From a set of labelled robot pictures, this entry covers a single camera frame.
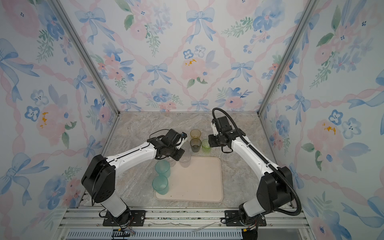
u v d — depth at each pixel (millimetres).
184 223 732
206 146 996
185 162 918
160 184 824
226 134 597
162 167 860
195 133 1012
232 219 720
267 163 453
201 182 856
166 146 641
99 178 473
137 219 736
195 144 994
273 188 422
